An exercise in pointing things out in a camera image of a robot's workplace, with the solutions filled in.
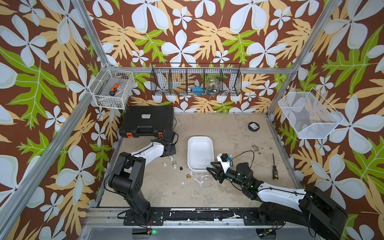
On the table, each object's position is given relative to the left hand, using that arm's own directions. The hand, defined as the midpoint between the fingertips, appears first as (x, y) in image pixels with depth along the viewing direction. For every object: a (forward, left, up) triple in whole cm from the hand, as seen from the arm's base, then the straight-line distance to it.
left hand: (170, 148), depth 96 cm
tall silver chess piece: (-7, -1, -1) cm, 7 cm away
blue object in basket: (+30, -18, +24) cm, 42 cm away
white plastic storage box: (-3, -19, -1) cm, 19 cm away
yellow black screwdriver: (-15, -64, -2) cm, 66 cm away
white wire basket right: (+7, -79, +24) cm, 83 cm away
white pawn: (-10, +3, -2) cm, 11 cm away
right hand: (-16, -23, +9) cm, 29 cm away
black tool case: (+22, +20, +2) cm, 30 cm away
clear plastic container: (+31, -27, +27) cm, 50 cm away
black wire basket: (+38, -32, +27) cm, 56 cm away
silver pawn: (-10, -3, -2) cm, 11 cm away
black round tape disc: (+21, -60, -2) cm, 64 cm away
